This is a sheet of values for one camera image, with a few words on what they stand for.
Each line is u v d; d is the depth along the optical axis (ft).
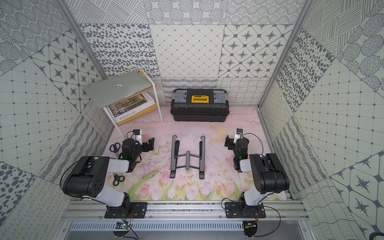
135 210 2.40
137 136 2.69
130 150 2.39
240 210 2.38
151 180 2.75
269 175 1.52
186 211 2.46
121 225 2.30
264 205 2.10
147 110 3.18
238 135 2.68
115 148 3.16
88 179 1.48
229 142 2.83
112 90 2.70
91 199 1.62
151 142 2.92
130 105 3.07
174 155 2.87
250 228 2.35
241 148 2.33
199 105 3.32
